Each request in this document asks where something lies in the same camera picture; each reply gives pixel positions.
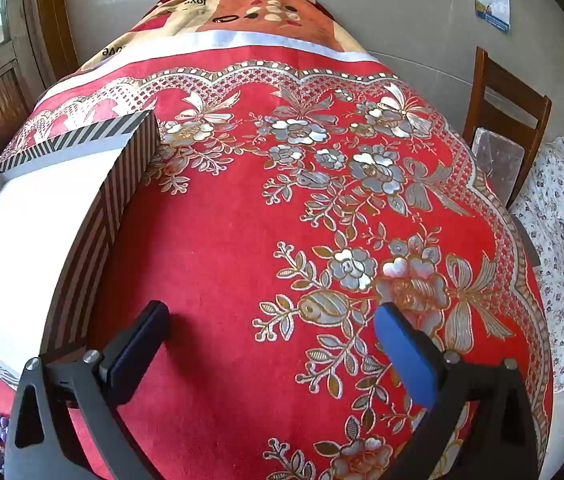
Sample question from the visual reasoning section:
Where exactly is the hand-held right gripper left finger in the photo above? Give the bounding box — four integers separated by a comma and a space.
4, 300, 170, 480

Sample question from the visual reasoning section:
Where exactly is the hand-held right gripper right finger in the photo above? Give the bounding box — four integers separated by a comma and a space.
374, 302, 540, 480

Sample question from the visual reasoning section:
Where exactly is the striped cardboard box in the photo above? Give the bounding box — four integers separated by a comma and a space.
0, 110, 163, 391

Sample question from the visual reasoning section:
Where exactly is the red floral tablecloth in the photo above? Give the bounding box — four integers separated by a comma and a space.
0, 30, 555, 480

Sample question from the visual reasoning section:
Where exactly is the pink plastic-wrapped cushion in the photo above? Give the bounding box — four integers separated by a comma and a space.
472, 127, 526, 202

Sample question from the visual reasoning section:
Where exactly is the white floral cloth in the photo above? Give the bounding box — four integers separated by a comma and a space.
507, 136, 564, 396

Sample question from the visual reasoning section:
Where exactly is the wooden chair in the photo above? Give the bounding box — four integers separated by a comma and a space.
462, 46, 553, 208

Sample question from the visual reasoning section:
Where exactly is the orange printed blanket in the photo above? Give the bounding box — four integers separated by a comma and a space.
79, 0, 369, 73

